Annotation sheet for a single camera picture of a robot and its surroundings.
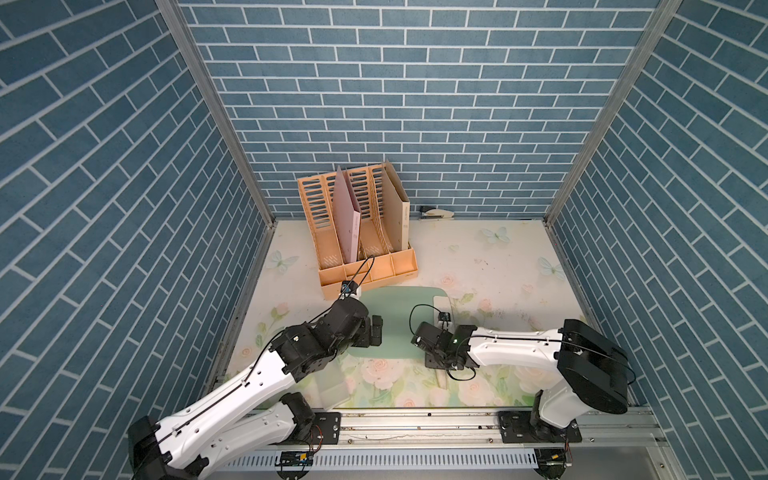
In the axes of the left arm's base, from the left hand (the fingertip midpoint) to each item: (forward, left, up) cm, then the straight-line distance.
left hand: (376, 324), depth 74 cm
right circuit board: (-27, -42, -17) cm, 53 cm away
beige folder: (+31, -5, +11) cm, 33 cm away
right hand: (-3, -16, -17) cm, 23 cm away
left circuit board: (-26, +19, -19) cm, 37 cm away
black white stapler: (+56, -19, -13) cm, 60 cm away
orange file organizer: (+26, +1, -8) cm, 27 cm away
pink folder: (+28, +9, +11) cm, 31 cm away
